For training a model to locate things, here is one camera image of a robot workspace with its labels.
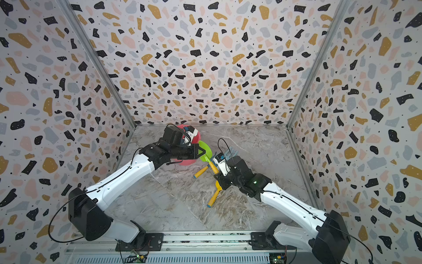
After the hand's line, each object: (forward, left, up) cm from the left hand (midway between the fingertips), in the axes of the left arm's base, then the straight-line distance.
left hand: (207, 151), depth 75 cm
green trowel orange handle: (-1, 0, -3) cm, 3 cm away
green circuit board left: (-38, +31, -27) cm, 56 cm away
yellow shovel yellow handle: (-7, -5, -25) cm, 27 cm away
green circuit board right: (-38, -30, -27) cm, 56 cm away
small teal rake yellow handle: (+4, +5, -25) cm, 26 cm away
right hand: (-8, -4, -8) cm, 12 cm away
